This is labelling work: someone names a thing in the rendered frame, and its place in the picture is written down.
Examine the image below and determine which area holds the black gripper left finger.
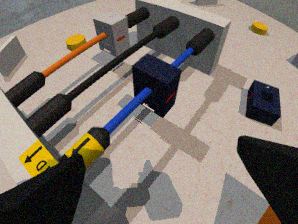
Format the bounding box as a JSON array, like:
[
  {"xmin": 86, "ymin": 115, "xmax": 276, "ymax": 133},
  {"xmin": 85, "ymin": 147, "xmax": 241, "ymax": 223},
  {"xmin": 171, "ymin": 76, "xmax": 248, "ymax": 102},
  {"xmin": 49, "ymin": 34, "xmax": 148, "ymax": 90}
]
[{"xmin": 0, "ymin": 153, "xmax": 85, "ymax": 224}]

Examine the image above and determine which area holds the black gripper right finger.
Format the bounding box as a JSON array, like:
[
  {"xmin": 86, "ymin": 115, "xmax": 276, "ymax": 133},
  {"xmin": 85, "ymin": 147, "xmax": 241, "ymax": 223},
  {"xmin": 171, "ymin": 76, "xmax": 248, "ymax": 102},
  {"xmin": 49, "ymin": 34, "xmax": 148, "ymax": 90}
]
[{"xmin": 237, "ymin": 135, "xmax": 298, "ymax": 224}]

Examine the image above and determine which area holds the yellow round disc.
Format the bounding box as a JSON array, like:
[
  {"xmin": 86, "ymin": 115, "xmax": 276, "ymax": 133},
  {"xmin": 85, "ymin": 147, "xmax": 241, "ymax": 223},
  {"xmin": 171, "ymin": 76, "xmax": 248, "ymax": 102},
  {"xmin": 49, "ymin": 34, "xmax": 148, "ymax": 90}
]
[
  {"xmin": 65, "ymin": 34, "xmax": 86, "ymax": 51},
  {"xmin": 250, "ymin": 22, "xmax": 269, "ymax": 36}
]

